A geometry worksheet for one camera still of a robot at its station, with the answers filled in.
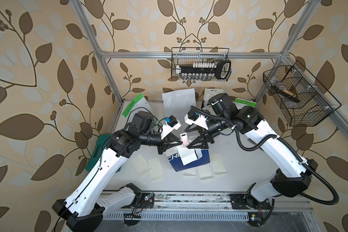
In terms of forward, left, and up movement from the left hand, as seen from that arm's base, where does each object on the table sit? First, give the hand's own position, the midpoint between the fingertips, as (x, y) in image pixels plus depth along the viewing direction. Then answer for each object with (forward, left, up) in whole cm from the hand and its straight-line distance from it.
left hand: (178, 139), depth 60 cm
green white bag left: (+32, +25, -12) cm, 42 cm away
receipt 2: (-1, +13, -35) cm, 38 cm away
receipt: (+2, +23, -35) cm, 42 cm away
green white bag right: (+32, -38, -11) cm, 51 cm away
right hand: (+1, -4, +1) cm, 4 cm away
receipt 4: (+2, -24, -33) cm, 41 cm away
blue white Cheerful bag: (-2, -12, -12) cm, 17 cm away
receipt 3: (-2, -8, -34) cm, 34 cm away
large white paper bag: (+38, +1, -17) cm, 42 cm away
